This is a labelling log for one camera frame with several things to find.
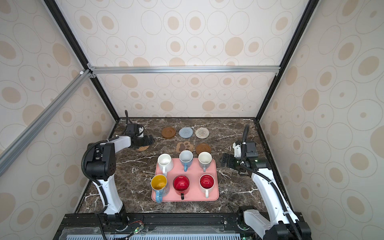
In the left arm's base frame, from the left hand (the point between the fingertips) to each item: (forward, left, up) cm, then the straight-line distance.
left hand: (153, 137), depth 102 cm
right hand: (-22, -47, +10) cm, 53 cm away
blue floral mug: (-16, -24, +3) cm, 29 cm away
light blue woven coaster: (+8, -22, -4) cm, 24 cm away
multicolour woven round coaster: (+7, -34, -4) cm, 35 cm away
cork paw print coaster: (-4, -21, -4) cm, 22 cm away
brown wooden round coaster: (-5, -34, -3) cm, 35 cm away
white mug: (-21, -12, +5) cm, 25 cm away
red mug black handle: (-31, -21, -2) cm, 37 cm away
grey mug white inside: (-16, -35, 0) cm, 39 cm away
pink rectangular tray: (-31, -28, -3) cm, 42 cm away
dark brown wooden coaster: (+8, -9, -4) cm, 13 cm away
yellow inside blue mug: (-31, -8, -1) cm, 33 cm away
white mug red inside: (-30, -36, -2) cm, 47 cm away
